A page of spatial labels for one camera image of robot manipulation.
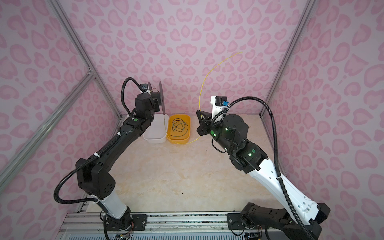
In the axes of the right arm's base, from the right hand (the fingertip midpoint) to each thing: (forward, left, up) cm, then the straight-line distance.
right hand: (196, 111), depth 57 cm
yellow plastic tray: (+37, +9, -44) cm, 58 cm away
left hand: (+23, +25, -10) cm, 35 cm away
